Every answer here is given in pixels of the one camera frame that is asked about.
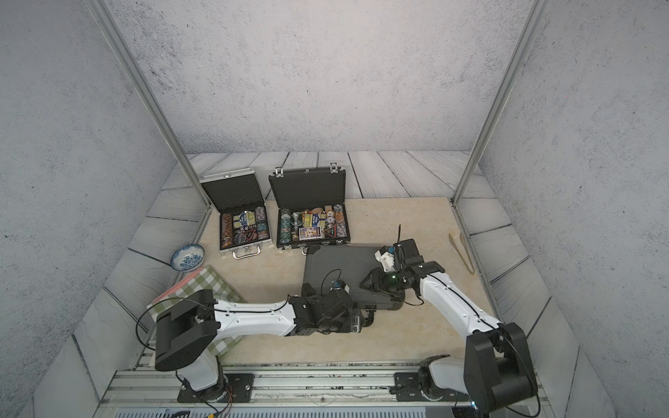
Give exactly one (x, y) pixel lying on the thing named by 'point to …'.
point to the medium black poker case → (312, 206)
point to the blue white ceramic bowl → (187, 257)
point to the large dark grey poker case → (348, 265)
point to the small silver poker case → (244, 219)
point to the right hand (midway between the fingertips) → (368, 287)
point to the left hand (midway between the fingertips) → (363, 328)
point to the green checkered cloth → (203, 279)
